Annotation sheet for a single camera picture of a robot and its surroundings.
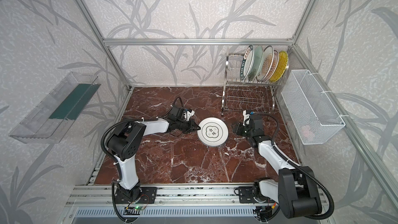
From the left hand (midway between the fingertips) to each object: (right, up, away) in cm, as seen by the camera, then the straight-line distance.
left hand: (201, 123), depth 92 cm
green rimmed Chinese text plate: (+27, +37, -2) cm, 46 cm away
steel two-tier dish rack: (+26, +18, +16) cm, 35 cm away
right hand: (+19, +2, -4) cm, 20 cm away
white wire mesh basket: (+47, +8, -31) cm, 57 cm away
